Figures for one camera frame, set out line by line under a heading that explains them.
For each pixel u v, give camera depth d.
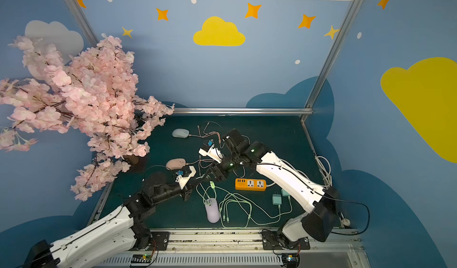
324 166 1.02
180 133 1.10
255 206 0.84
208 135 1.11
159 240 0.74
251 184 0.88
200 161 0.99
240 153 0.55
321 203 0.42
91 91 0.45
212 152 0.62
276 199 0.85
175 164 0.97
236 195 0.86
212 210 0.81
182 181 0.64
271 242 0.74
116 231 0.51
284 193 0.87
